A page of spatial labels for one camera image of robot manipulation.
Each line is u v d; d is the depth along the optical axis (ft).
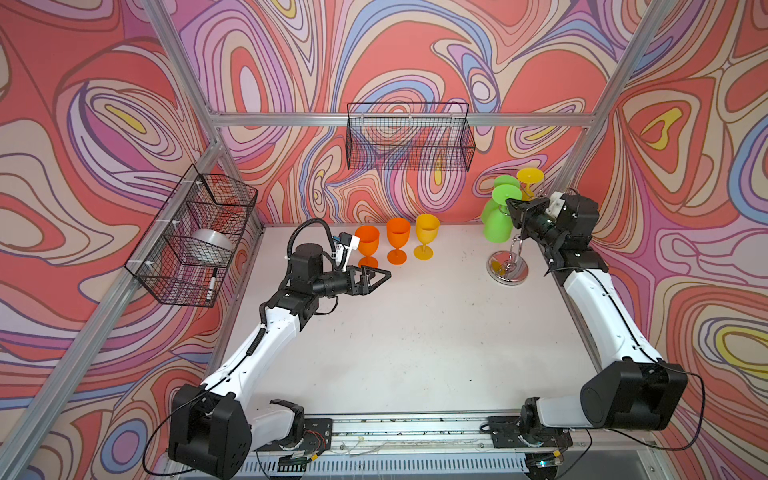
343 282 2.17
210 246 2.29
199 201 2.64
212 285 2.37
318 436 2.37
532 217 2.18
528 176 2.90
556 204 2.21
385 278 2.25
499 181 2.81
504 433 2.41
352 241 2.25
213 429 1.27
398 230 3.27
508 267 3.44
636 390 1.43
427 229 3.24
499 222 2.64
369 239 3.21
